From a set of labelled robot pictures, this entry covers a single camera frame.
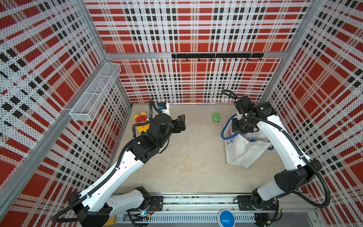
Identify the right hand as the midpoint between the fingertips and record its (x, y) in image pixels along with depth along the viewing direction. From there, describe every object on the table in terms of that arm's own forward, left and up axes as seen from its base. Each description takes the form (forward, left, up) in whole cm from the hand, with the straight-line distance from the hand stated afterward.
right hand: (238, 130), depth 74 cm
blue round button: (-37, +8, -22) cm, 44 cm away
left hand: (+2, +31, +9) cm, 32 cm away
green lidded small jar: (+26, +6, -22) cm, 35 cm away
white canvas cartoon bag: (-9, -3, -5) cm, 10 cm away
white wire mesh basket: (+22, +93, -3) cm, 96 cm away
